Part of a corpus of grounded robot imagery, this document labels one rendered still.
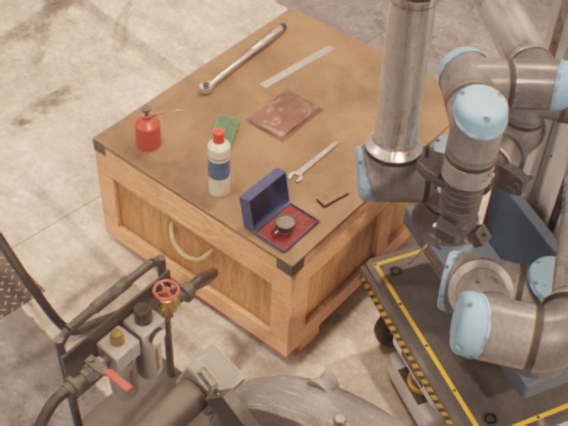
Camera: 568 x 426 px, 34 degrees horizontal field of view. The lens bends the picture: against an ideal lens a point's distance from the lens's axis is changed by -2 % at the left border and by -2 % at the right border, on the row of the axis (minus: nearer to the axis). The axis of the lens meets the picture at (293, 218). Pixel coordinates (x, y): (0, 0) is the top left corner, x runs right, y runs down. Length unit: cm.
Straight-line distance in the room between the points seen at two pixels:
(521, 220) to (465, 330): 88
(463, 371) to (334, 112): 97
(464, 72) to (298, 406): 67
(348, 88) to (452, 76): 155
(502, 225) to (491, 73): 96
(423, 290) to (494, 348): 115
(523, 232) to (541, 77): 87
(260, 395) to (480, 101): 70
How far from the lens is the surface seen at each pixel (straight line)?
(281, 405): 179
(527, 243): 250
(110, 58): 412
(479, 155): 160
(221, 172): 272
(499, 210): 258
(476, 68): 167
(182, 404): 195
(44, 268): 328
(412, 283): 280
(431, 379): 261
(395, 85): 232
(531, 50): 176
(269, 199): 273
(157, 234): 308
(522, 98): 170
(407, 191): 248
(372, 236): 305
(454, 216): 171
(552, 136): 243
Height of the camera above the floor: 243
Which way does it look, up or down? 46 degrees down
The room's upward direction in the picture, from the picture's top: 4 degrees clockwise
